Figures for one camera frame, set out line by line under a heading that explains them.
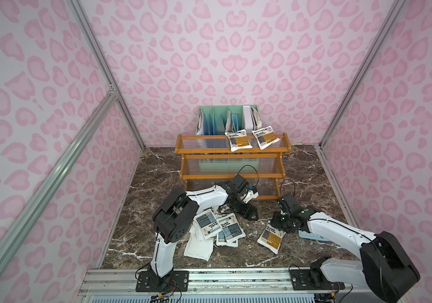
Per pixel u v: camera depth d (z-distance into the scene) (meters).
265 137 0.81
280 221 0.77
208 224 0.86
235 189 0.74
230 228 0.85
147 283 0.72
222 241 0.82
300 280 0.73
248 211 0.78
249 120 0.96
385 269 0.41
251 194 0.84
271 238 0.82
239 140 0.80
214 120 1.08
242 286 0.72
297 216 0.64
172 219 0.51
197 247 0.82
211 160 1.07
